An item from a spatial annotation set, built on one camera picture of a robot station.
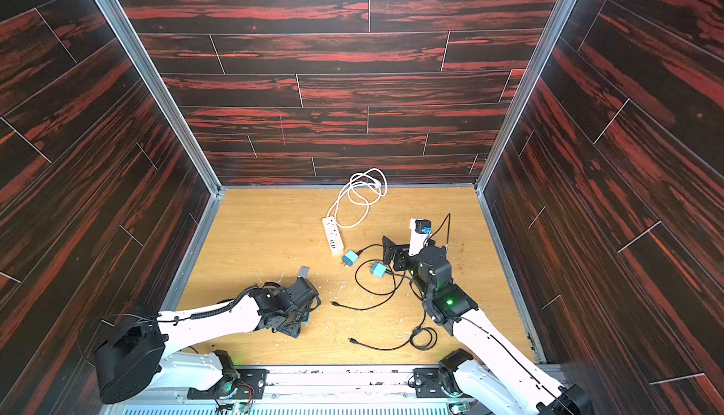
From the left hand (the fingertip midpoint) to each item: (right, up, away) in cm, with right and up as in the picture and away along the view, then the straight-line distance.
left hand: (316, 311), depth 85 cm
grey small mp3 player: (-6, +10, +11) cm, 16 cm away
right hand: (+26, +24, -7) cm, 36 cm away
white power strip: (+4, +21, +15) cm, 26 cm away
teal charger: (+10, +14, +11) cm, 20 cm away
